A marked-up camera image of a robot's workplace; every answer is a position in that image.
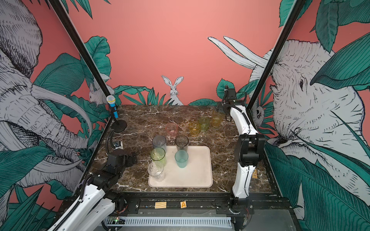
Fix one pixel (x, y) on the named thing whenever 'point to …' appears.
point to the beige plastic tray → (198, 173)
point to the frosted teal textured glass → (181, 157)
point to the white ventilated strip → (168, 222)
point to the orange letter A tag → (183, 204)
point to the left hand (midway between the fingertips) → (127, 152)
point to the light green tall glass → (158, 154)
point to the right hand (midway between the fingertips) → (222, 106)
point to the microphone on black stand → (116, 127)
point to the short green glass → (204, 122)
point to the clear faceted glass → (156, 171)
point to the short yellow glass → (194, 126)
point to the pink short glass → (172, 129)
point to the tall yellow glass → (216, 118)
